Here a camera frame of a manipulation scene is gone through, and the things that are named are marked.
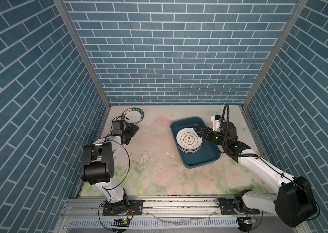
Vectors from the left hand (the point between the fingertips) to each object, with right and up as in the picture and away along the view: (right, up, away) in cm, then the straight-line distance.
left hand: (135, 129), depth 97 cm
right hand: (+39, +2, -16) cm, 42 cm away
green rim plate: (-5, +10, +17) cm, 20 cm away
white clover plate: (+36, -8, -2) cm, 37 cm away
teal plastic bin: (+49, -15, -5) cm, 52 cm away
